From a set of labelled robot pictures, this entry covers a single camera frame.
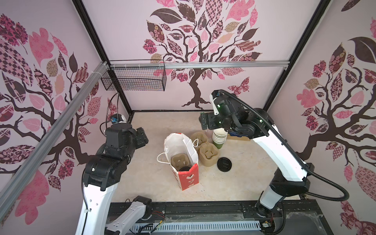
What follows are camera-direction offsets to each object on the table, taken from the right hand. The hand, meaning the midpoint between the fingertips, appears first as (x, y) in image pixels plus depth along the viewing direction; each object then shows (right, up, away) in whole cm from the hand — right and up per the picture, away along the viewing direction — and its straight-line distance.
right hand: (206, 115), depth 63 cm
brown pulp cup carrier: (+4, -21, +23) cm, 32 cm away
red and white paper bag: (-15, -14, +13) cm, 25 cm away
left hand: (-30, -9, -2) cm, 32 cm away
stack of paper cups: (+10, -10, +21) cm, 25 cm away
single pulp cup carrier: (-15, -28, +30) cm, 43 cm away
